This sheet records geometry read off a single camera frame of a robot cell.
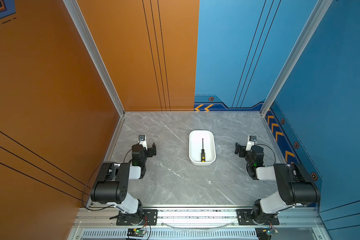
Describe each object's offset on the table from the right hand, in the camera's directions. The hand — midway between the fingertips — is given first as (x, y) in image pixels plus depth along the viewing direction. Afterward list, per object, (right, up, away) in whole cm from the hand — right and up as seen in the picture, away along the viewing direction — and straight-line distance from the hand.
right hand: (243, 143), depth 94 cm
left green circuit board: (-60, -39, -24) cm, 76 cm away
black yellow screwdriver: (-26, -8, -2) cm, 27 cm away
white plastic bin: (-30, -3, +5) cm, 31 cm away
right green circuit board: (0, -39, -24) cm, 46 cm away
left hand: (-62, +1, 0) cm, 62 cm away
